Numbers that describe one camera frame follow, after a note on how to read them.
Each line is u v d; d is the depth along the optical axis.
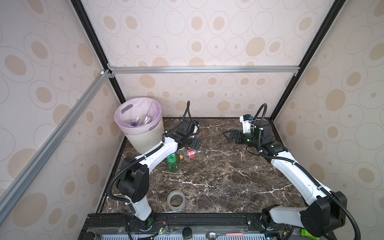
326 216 0.39
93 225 0.75
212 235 0.73
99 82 0.81
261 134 0.58
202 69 0.90
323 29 0.74
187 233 0.62
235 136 0.69
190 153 0.94
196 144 0.78
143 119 0.99
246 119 0.69
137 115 0.97
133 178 0.46
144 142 0.82
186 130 0.68
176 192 0.81
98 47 0.80
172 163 0.91
